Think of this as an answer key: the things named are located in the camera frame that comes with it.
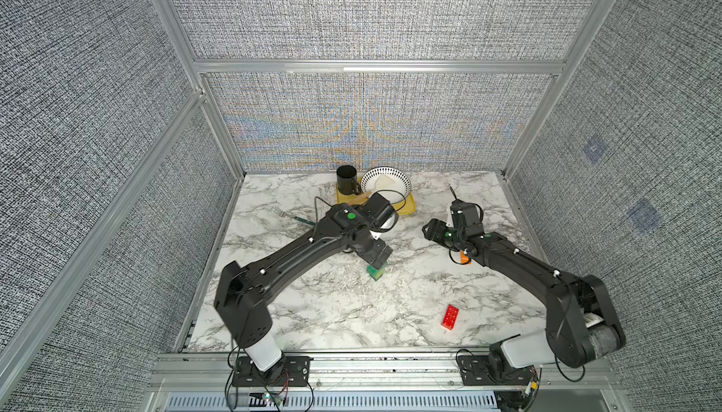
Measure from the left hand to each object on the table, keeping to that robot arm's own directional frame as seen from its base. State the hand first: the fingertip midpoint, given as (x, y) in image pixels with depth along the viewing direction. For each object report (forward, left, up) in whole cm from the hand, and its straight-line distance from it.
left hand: (374, 247), depth 78 cm
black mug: (+36, +7, -12) cm, 39 cm away
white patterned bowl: (+40, -11, -17) cm, 45 cm away
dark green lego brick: (-1, -1, -15) cm, 15 cm away
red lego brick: (-15, -22, -16) cm, 31 cm away
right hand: (+11, -19, -5) cm, 22 cm away
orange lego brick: (-6, -23, +2) cm, 24 cm away
